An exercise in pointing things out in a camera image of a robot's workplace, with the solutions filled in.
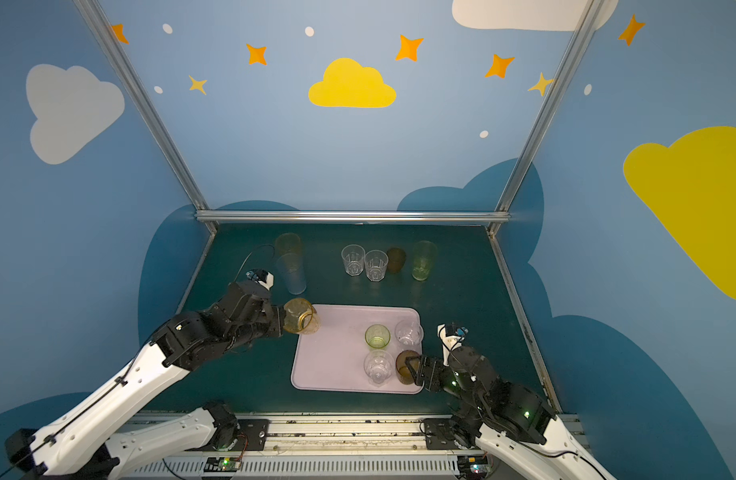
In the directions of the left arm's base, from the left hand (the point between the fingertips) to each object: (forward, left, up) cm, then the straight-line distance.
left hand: (291, 314), depth 70 cm
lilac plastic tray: (-2, -8, -23) cm, 24 cm away
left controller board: (-28, +16, -23) cm, 40 cm away
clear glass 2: (+32, -21, -19) cm, 43 cm away
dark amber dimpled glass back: (+32, -28, -17) cm, 46 cm away
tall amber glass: (+33, +10, -12) cm, 37 cm away
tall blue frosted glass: (+27, +9, -17) cm, 33 cm away
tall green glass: (+31, -37, -14) cm, 50 cm away
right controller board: (-27, -45, -24) cm, 57 cm away
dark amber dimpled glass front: (-6, -29, -21) cm, 36 cm away
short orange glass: (+3, -1, -8) cm, 8 cm away
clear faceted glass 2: (+3, -30, -16) cm, 34 cm away
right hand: (-8, -31, -6) cm, 32 cm away
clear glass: (+35, -12, -20) cm, 42 cm away
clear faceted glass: (-5, -22, -22) cm, 31 cm away
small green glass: (+5, -21, -22) cm, 31 cm away
